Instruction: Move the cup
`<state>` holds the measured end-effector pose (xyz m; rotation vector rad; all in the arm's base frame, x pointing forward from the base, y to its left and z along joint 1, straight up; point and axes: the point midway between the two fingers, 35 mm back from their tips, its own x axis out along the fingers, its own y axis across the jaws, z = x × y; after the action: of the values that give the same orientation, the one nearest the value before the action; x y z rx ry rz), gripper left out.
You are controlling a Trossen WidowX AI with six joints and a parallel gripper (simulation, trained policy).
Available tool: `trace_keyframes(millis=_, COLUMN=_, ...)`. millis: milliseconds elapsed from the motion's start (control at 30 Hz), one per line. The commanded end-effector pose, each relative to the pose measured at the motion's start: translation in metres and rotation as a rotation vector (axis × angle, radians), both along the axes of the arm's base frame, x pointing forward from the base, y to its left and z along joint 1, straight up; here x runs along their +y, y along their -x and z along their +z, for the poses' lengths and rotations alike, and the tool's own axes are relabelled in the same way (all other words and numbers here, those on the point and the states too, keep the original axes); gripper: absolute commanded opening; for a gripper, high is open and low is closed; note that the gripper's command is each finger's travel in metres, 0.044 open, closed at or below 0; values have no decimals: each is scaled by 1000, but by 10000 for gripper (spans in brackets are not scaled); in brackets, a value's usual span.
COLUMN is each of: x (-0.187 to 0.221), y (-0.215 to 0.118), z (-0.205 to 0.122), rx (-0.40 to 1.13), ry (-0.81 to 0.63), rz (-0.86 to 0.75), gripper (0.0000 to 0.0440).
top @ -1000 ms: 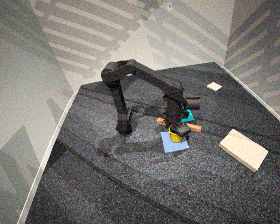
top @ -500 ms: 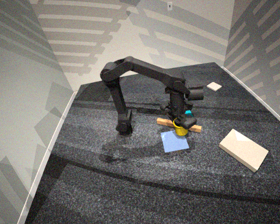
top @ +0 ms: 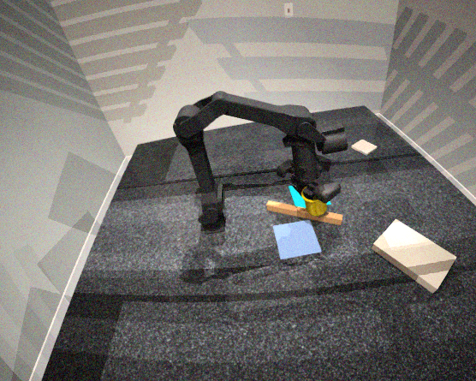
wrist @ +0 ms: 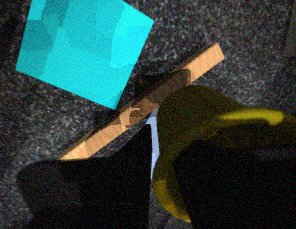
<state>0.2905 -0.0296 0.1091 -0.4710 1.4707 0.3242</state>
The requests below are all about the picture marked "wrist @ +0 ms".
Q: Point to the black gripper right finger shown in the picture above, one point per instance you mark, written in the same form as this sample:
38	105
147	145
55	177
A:
210	177

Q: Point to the tan flat bar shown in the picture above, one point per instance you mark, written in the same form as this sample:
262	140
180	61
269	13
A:
146	102

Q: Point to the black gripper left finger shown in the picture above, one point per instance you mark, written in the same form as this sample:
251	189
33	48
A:
122	179

